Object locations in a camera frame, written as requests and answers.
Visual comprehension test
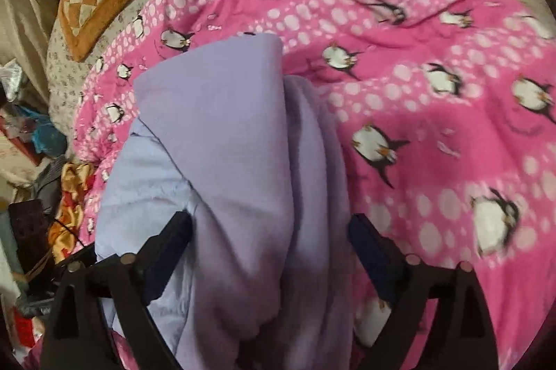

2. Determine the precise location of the lavender quilted jacket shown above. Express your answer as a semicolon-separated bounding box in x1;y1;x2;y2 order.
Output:
95;34;352;369

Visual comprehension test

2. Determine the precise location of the grey dark cloth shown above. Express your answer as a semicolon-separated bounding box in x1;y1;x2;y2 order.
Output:
31;155;67;215

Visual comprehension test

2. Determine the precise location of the red yellow patterned cloth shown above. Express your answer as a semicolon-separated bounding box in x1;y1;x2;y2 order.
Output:
47;163;95;264

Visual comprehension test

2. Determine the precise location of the teal blue cloth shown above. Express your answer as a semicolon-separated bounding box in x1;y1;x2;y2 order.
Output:
18;106;68;158

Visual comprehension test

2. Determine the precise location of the pink penguin fleece blanket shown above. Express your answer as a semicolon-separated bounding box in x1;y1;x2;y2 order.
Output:
74;0;555;369

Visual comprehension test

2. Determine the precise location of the beige curtain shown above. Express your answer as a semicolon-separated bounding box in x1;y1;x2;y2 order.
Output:
1;0;58;105

